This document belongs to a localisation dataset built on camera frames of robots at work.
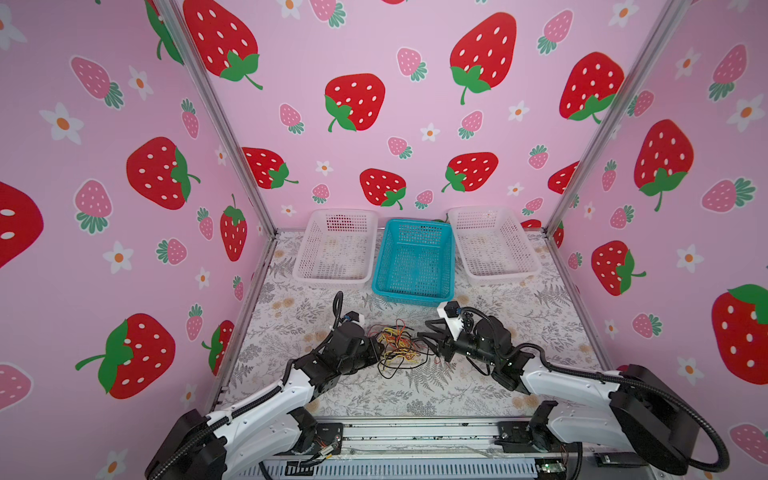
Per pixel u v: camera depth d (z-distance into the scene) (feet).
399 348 2.68
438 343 2.31
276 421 1.65
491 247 3.76
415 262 3.67
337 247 3.76
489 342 2.12
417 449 2.40
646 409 1.39
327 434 2.45
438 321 2.30
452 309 2.21
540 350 2.08
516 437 2.41
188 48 2.39
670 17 2.27
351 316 2.54
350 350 2.10
